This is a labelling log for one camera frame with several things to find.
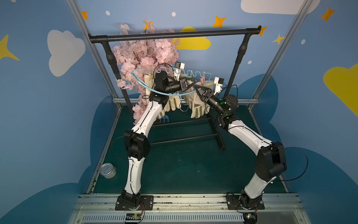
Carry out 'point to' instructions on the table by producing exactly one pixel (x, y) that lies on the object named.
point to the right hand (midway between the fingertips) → (196, 86)
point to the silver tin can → (107, 170)
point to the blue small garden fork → (165, 116)
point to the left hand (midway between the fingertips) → (198, 78)
